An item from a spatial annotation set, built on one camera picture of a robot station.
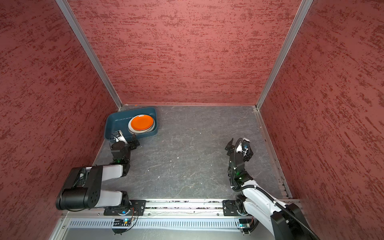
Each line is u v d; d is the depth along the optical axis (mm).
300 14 734
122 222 710
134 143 842
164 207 757
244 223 700
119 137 769
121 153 686
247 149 677
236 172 631
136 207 731
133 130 999
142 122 1041
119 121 1086
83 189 439
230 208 739
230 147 754
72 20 755
